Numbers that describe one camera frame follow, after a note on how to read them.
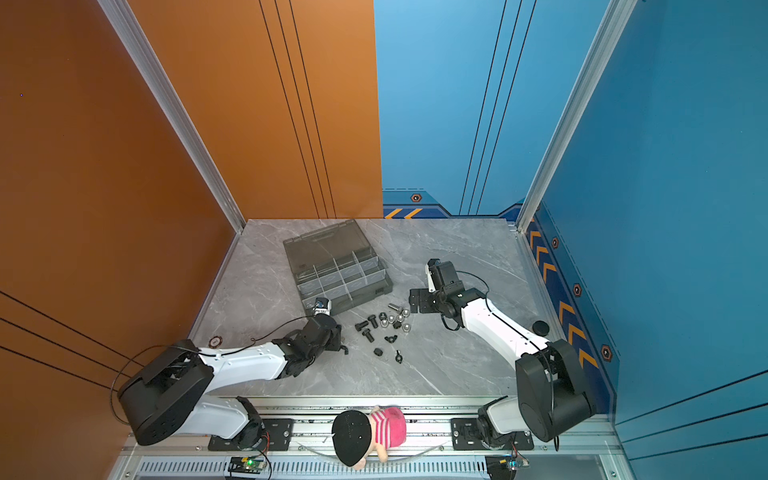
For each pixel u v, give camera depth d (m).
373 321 0.92
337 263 1.02
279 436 0.74
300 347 0.68
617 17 0.70
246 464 0.71
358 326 0.91
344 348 0.87
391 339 0.89
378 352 0.86
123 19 0.70
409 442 0.71
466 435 0.72
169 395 0.43
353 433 0.67
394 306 0.96
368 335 0.89
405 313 0.94
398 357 0.87
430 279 0.72
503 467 0.70
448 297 0.67
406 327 0.92
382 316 0.94
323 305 0.80
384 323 0.92
